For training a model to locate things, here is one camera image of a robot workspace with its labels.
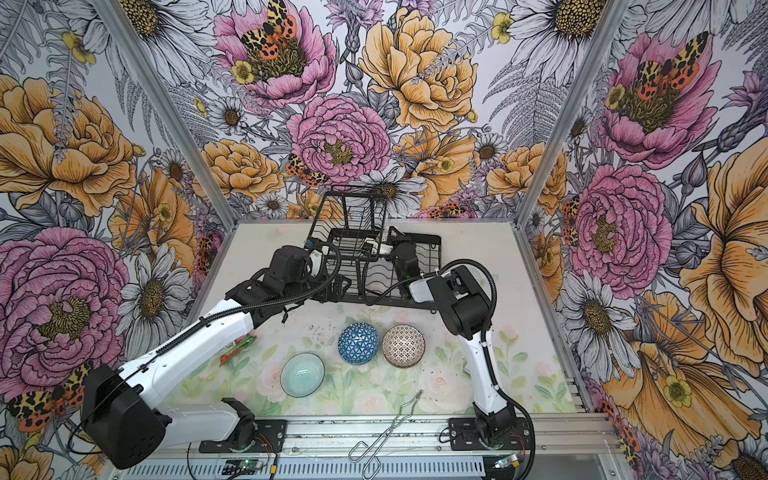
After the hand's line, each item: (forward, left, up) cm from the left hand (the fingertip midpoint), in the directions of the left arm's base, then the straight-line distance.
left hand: (333, 288), depth 80 cm
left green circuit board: (-36, +20, -20) cm, 46 cm away
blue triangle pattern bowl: (-8, -6, -16) cm, 19 cm away
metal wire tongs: (-34, -9, -19) cm, 40 cm away
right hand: (+26, -17, -5) cm, 32 cm away
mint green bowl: (-16, +9, -17) cm, 25 cm away
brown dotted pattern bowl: (-9, -19, -16) cm, 26 cm away
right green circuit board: (-37, -42, -18) cm, 59 cm away
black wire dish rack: (+14, -4, +1) cm, 15 cm away
